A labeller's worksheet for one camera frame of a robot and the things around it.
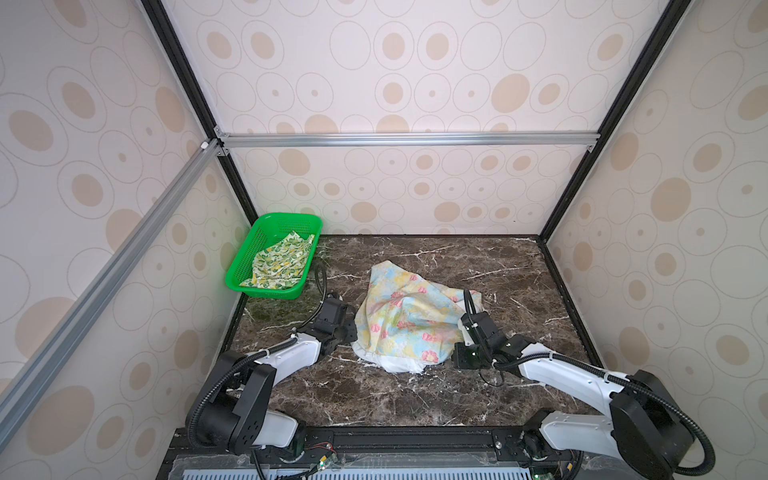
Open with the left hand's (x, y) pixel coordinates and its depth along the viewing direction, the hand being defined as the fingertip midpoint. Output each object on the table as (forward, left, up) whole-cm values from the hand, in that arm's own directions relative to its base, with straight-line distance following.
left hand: (358, 321), depth 91 cm
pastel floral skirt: (0, -15, -1) cm, 15 cm away
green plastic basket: (+40, +39, -1) cm, 56 cm away
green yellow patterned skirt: (+22, +30, -1) cm, 37 cm away
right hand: (-10, -28, -2) cm, 30 cm away
